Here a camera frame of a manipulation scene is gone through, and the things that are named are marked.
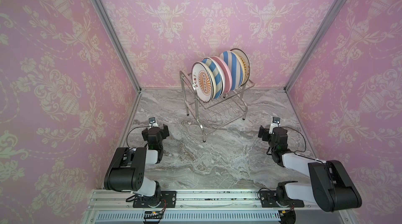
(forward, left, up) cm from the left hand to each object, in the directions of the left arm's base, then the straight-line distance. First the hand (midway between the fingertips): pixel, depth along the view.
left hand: (156, 126), depth 93 cm
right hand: (0, -67, +3) cm, 67 cm away
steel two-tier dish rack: (+13, -36, -2) cm, 38 cm away
